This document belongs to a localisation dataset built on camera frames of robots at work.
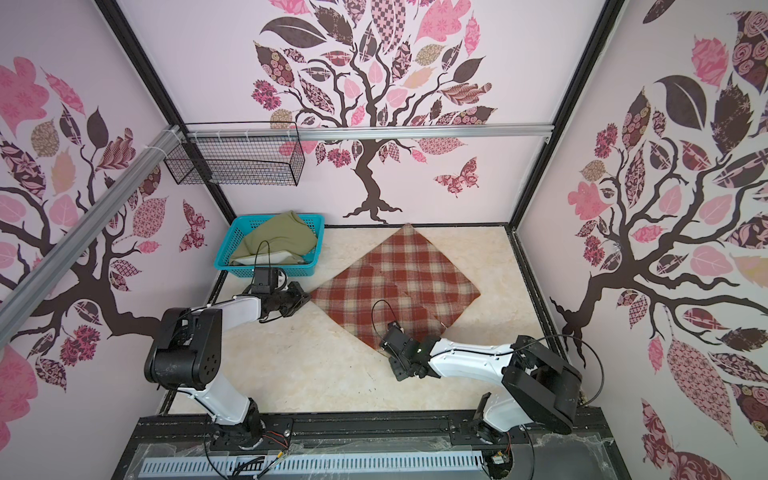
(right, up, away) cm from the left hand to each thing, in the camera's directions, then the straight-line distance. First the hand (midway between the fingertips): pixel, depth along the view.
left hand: (312, 297), depth 96 cm
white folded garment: (-15, +12, +6) cm, 20 cm away
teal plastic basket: (-31, +24, +15) cm, 42 cm away
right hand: (+29, -17, -10) cm, 35 cm away
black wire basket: (-24, +47, -1) cm, 53 cm away
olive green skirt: (-14, +22, +15) cm, 30 cm away
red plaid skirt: (+30, +5, +8) cm, 31 cm away
